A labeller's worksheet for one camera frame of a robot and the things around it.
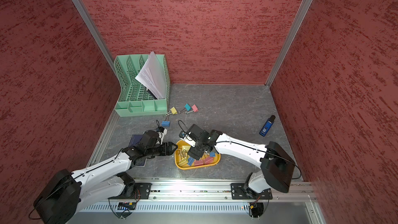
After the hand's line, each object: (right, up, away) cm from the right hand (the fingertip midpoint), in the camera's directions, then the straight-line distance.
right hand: (197, 147), depth 82 cm
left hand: (-14, -2, +3) cm, 15 cm away
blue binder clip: (-3, -7, -1) cm, 8 cm away
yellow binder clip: (-7, -7, -1) cm, 10 cm away
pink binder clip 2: (-3, +20, +24) cm, 31 cm away
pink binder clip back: (+1, -8, -1) cm, 8 cm away
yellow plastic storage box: (-10, -5, +3) cm, 12 cm away
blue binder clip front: (+9, -5, +4) cm, 11 cm away
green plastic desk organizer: (-47, +26, +29) cm, 61 cm away
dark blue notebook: (-23, +1, -19) cm, 30 cm away
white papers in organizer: (-28, +41, +13) cm, 52 cm away
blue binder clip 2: (-21, +10, +16) cm, 29 cm away
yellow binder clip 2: (-17, +18, +22) cm, 33 cm away
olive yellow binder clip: (-7, -2, +6) cm, 9 cm away
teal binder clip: (-8, +20, +25) cm, 33 cm away
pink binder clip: (+6, -7, 0) cm, 9 cm away
